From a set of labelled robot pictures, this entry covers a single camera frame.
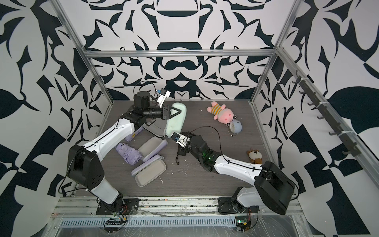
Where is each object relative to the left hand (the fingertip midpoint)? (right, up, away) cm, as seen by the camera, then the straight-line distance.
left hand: (178, 108), depth 76 cm
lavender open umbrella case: (-17, -35, +7) cm, 39 cm away
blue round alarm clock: (+35, -11, +20) cm, 42 cm away
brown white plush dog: (+45, -28, +13) cm, 54 cm away
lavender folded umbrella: (-28, -26, +9) cm, 40 cm away
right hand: (+1, -12, +3) cm, 12 cm away
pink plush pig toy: (+29, -4, +28) cm, 41 cm away
